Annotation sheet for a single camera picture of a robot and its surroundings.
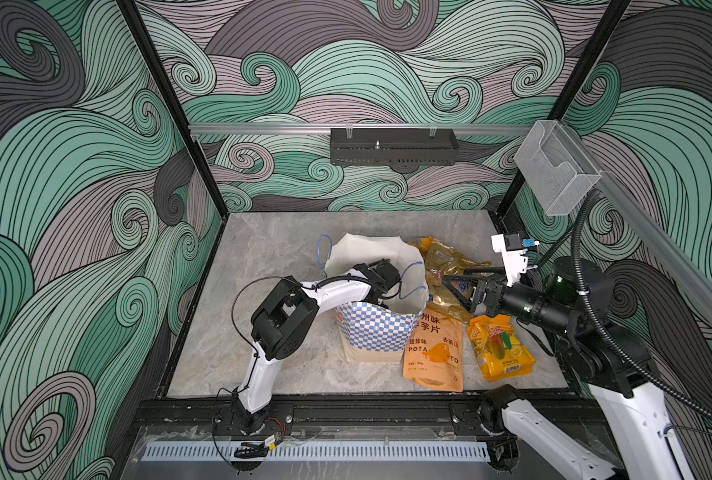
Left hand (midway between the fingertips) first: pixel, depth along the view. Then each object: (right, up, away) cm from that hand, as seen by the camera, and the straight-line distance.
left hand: (372, 320), depth 90 cm
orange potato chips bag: (+17, -6, -8) cm, 20 cm away
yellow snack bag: (+34, -6, -10) cm, 36 cm away
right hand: (+14, +18, -33) cm, 40 cm away
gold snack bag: (+23, +18, +6) cm, 30 cm away
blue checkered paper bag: (-2, +3, -20) cm, 20 cm away
